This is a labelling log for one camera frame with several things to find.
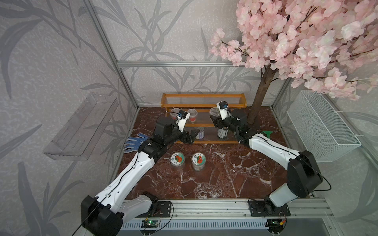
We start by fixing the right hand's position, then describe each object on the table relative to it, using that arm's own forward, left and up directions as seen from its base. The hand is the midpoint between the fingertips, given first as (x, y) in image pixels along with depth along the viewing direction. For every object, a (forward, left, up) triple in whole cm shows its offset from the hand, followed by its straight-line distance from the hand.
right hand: (216, 111), depth 84 cm
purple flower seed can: (-3, +9, -18) cm, 21 cm away
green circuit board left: (-51, +34, -25) cm, 66 cm away
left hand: (-13, +14, +3) cm, 19 cm away
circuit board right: (-51, -26, -25) cm, 63 cm away
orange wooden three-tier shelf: (+26, +8, -23) cm, 36 cm away
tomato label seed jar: (-22, +22, -17) cm, 36 cm away
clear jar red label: (-3, +1, +2) cm, 4 cm away
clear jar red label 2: (+1, +14, -4) cm, 14 cm away
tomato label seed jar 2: (-23, +11, -17) cm, 30 cm away
